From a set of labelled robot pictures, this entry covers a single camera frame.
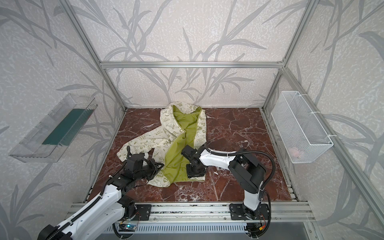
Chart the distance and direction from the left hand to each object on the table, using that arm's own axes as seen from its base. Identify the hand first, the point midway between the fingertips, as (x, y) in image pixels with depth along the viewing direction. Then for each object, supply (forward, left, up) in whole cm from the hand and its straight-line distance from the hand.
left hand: (167, 160), depth 82 cm
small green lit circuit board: (-30, +15, -10) cm, 35 cm away
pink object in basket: (0, -65, +12) cm, 66 cm away
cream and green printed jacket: (+28, -5, -7) cm, 29 cm away
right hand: (-3, -13, -9) cm, 16 cm away
